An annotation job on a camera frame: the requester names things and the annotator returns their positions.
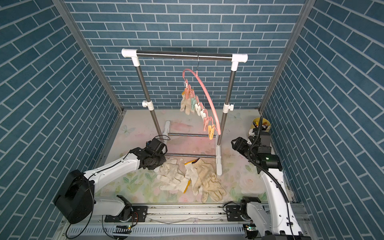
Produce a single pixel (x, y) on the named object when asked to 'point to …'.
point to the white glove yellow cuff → (191, 173)
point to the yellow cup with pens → (266, 125)
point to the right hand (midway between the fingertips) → (237, 144)
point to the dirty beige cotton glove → (211, 185)
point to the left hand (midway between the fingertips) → (167, 161)
